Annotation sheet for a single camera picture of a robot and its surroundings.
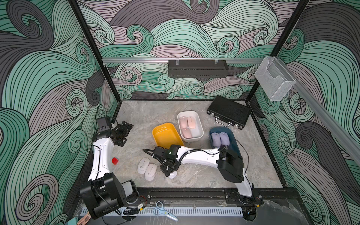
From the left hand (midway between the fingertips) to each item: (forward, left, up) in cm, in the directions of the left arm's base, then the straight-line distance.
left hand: (129, 129), depth 81 cm
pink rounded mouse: (+17, -33, -15) cm, 40 cm away
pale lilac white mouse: (-22, -26, -14) cm, 37 cm away
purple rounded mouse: (+1, -55, -14) cm, 56 cm away
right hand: (-20, -22, -15) cm, 33 cm away
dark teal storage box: (-2, -66, -14) cm, 67 cm away
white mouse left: (-16, -8, -15) cm, 23 cm away
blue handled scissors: (-38, -20, -17) cm, 46 cm away
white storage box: (+8, -43, -16) cm, 46 cm away
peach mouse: (+16, -39, -16) cm, 45 cm away
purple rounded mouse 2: (+2, -61, -14) cm, 62 cm away
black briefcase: (+24, -67, -12) cm, 73 cm away
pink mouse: (+7, -35, -16) cm, 39 cm away
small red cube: (-13, +10, -15) cm, 22 cm away
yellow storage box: (+8, -21, -19) cm, 29 cm away
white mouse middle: (-20, -13, -15) cm, 28 cm away
